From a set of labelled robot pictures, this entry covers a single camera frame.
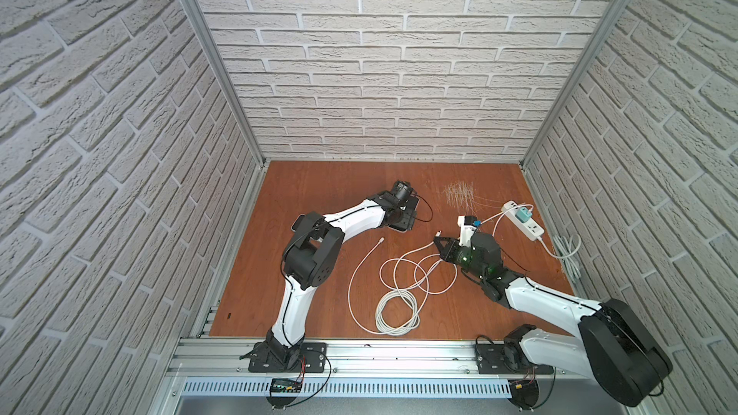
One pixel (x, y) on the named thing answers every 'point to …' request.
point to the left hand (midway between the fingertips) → (401, 208)
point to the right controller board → (525, 393)
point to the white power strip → (529, 228)
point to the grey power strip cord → (570, 247)
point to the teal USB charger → (523, 214)
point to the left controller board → (285, 385)
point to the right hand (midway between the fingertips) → (428, 242)
